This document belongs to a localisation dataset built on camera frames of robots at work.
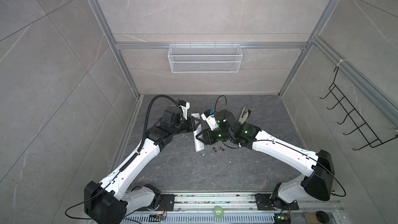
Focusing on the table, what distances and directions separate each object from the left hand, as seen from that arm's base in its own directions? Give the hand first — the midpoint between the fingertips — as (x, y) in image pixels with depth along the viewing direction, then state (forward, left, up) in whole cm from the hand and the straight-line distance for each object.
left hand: (200, 118), depth 73 cm
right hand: (-7, +1, -4) cm, 8 cm away
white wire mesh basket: (+46, -4, +3) cm, 46 cm away
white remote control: (-4, +2, +3) cm, 5 cm away
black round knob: (-40, -53, -23) cm, 70 cm away
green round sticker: (-36, -7, -27) cm, 45 cm away
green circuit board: (-39, -36, -27) cm, 60 cm away
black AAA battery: (-6, -9, -26) cm, 29 cm away
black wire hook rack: (-16, -67, +7) cm, 69 cm away
